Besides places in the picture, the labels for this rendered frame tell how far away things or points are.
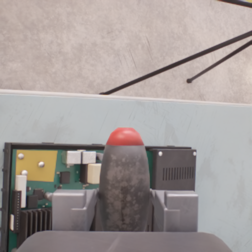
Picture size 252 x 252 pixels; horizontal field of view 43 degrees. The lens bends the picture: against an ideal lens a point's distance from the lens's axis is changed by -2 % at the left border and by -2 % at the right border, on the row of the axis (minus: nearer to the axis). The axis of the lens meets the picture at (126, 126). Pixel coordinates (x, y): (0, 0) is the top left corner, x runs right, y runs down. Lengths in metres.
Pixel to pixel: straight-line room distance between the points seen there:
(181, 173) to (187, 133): 0.07
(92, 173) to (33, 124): 0.08
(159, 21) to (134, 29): 0.20
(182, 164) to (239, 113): 0.20
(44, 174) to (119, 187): 0.19
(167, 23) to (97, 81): 0.63
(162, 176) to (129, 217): 0.26
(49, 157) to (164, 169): 0.15
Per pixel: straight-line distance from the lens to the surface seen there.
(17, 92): 0.34
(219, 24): 2.41
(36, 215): 0.32
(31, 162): 0.33
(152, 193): 0.17
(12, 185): 0.33
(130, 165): 0.16
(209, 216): 0.55
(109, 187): 0.16
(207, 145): 0.52
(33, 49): 1.46
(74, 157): 0.34
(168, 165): 0.42
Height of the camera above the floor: 1.31
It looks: 51 degrees down
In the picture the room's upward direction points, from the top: 90 degrees clockwise
